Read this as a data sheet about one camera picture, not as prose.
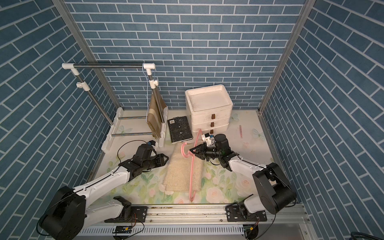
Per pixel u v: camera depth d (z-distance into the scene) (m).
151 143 0.79
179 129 1.05
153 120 0.84
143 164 0.66
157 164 0.76
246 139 1.04
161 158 0.77
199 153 0.75
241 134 1.07
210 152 0.74
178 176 0.83
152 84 0.79
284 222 0.70
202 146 0.75
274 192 0.43
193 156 0.78
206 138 0.81
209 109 0.89
